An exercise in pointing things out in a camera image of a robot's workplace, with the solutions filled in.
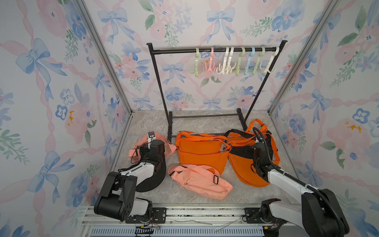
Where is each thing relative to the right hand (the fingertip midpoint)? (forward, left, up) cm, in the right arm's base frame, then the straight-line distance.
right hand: (259, 145), depth 88 cm
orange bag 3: (-13, +8, -7) cm, 17 cm away
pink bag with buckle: (-7, +73, +2) cm, 73 cm away
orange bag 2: (+10, +43, -10) cm, 45 cm away
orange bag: (-3, +25, -10) cm, 27 cm away
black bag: (-13, +58, +14) cm, 61 cm away
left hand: (+2, +65, 0) cm, 65 cm away
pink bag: (-19, +35, -5) cm, 40 cm away
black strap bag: (+4, +9, -6) cm, 12 cm away
